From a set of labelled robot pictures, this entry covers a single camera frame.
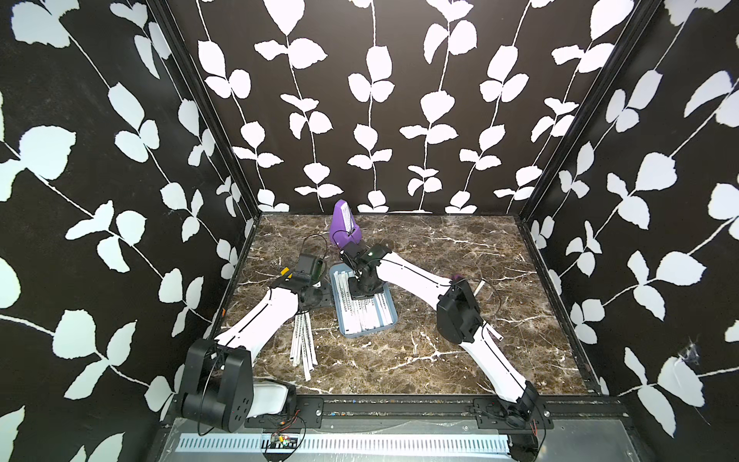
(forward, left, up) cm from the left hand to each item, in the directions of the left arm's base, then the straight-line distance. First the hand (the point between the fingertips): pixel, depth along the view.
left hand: (325, 293), depth 88 cm
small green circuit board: (-37, +9, -9) cm, 39 cm away
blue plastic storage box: (-3, -21, -5) cm, 22 cm away
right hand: (+1, -9, -4) cm, 10 cm away
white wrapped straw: (-14, +6, -8) cm, 17 cm away
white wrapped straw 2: (-12, +5, -8) cm, 15 cm away
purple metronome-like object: (+26, -5, +1) cm, 26 cm away
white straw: (0, -5, -7) cm, 9 cm away
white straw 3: (-3, -18, -8) cm, 20 cm away
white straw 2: (-3, -15, -8) cm, 17 cm away
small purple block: (+9, -45, -8) cm, 47 cm away
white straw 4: (-12, -53, -8) cm, 55 cm away
